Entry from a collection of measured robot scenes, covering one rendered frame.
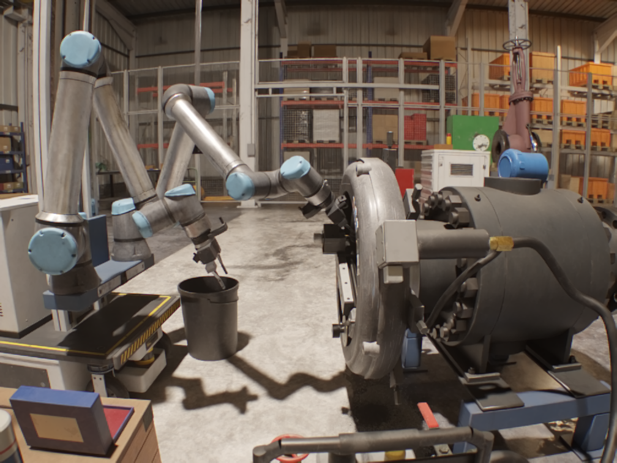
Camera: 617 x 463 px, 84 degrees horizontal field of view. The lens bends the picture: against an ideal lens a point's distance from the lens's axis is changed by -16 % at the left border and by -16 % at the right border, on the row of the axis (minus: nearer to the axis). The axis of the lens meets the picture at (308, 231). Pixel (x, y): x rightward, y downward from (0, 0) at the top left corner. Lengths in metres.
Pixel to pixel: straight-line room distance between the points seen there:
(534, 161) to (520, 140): 3.80
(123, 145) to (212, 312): 0.92
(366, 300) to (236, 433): 0.77
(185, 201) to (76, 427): 0.78
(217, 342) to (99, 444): 1.32
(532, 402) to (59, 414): 1.26
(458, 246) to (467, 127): 7.66
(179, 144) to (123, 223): 0.43
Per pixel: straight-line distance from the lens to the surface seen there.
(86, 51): 1.32
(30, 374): 1.74
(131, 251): 1.89
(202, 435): 1.58
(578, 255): 1.44
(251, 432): 1.58
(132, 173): 1.42
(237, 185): 1.28
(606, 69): 14.15
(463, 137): 8.59
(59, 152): 1.31
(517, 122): 5.77
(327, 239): 1.44
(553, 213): 1.45
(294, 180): 1.30
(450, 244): 1.01
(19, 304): 1.79
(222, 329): 2.01
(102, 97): 1.45
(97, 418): 0.76
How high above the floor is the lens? 0.97
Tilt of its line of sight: 10 degrees down
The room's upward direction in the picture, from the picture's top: straight up
